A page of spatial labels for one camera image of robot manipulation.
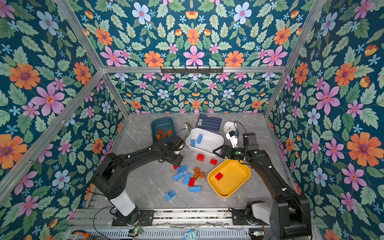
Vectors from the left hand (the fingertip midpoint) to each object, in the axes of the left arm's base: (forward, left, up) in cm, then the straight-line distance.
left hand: (178, 157), depth 89 cm
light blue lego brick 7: (-12, -5, -5) cm, 13 cm away
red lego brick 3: (-15, -7, -4) cm, 17 cm away
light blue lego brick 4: (+13, -9, -5) cm, 16 cm away
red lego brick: (+1, -13, -4) cm, 14 cm away
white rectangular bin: (+14, -16, -5) cm, 22 cm away
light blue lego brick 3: (+15, -13, -4) cm, 20 cm away
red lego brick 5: (-4, +2, -5) cm, 7 cm away
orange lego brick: (+24, +15, -4) cm, 28 cm away
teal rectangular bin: (+26, +14, -4) cm, 30 cm away
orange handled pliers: (-35, +42, -4) cm, 55 cm away
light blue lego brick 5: (-11, +1, -4) cm, 11 cm away
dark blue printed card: (+31, -21, -5) cm, 37 cm away
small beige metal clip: (+28, -5, -4) cm, 29 cm away
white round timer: (+24, -36, -3) cm, 43 cm away
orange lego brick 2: (+19, +11, -4) cm, 23 cm away
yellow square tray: (-13, -28, -5) cm, 31 cm away
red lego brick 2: (-2, -21, -5) cm, 22 cm away
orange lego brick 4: (+23, +8, -4) cm, 25 cm away
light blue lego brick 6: (-5, -2, -6) cm, 8 cm away
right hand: (-4, -23, +11) cm, 26 cm away
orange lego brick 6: (-10, -14, -4) cm, 18 cm away
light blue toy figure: (-39, -7, -3) cm, 39 cm away
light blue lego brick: (-21, +4, -3) cm, 22 cm away
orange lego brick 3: (+18, +15, -4) cm, 24 cm away
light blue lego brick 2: (-18, -10, -3) cm, 21 cm away
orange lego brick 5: (-7, -10, -4) cm, 13 cm away
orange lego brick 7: (-11, -10, -4) cm, 15 cm away
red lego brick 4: (-12, -24, -4) cm, 27 cm away
